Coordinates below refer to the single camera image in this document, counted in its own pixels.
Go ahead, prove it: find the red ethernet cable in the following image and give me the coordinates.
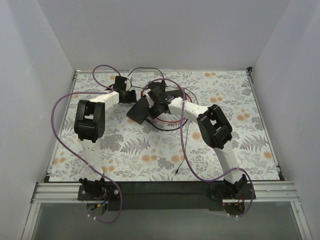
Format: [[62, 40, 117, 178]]
[[141, 89, 193, 124]]

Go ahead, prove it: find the black network switch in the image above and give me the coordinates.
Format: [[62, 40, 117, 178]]
[[126, 97, 155, 125]]

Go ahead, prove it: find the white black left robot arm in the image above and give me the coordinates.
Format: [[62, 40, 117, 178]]
[[74, 76, 137, 200]]

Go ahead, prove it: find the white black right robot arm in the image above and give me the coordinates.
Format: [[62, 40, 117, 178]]
[[141, 87, 248, 197]]

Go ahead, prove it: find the black power adapter box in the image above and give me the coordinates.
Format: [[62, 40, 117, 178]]
[[148, 80, 166, 92]]

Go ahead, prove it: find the black flat square plate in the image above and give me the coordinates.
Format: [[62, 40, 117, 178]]
[[165, 89, 184, 98]]

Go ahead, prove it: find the floral patterned table mat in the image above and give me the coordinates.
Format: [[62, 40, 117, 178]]
[[48, 69, 280, 182]]

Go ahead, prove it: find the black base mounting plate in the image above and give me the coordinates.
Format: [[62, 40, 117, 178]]
[[77, 183, 257, 212]]

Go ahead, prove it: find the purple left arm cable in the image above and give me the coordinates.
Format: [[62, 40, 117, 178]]
[[51, 64, 123, 224]]

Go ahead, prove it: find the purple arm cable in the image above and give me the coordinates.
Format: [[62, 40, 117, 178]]
[[51, 64, 123, 224], [142, 78, 255, 219]]

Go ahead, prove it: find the thin black power cable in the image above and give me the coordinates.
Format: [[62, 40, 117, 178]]
[[126, 66, 167, 88]]

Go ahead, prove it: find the thin dark green cable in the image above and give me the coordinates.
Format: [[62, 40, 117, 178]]
[[174, 92, 201, 176]]

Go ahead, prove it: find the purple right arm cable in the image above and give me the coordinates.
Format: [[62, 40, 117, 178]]
[[142, 78, 255, 219]]

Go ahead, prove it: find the aluminium frame rail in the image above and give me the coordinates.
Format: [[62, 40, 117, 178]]
[[31, 181, 300, 203]]

